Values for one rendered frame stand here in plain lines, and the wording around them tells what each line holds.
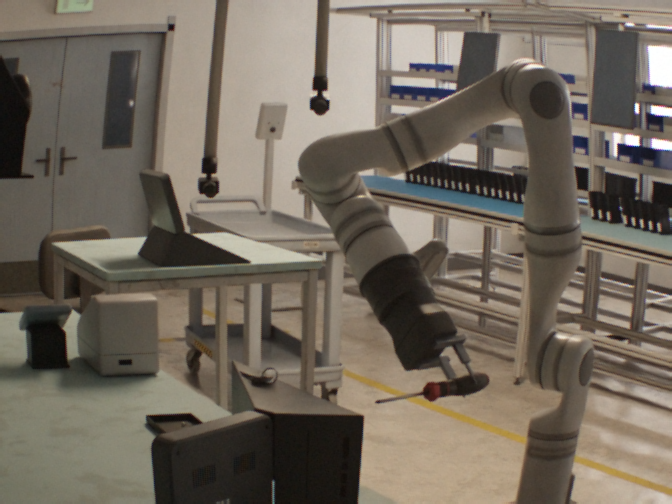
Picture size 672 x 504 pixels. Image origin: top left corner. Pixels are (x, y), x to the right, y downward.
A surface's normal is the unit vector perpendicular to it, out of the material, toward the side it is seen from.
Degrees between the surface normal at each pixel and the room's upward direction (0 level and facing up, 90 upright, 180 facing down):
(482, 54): 79
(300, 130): 90
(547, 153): 106
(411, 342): 90
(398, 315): 96
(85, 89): 90
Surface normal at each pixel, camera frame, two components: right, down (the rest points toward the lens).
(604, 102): -0.81, -0.12
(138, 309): 0.49, 0.15
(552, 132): 0.15, 0.40
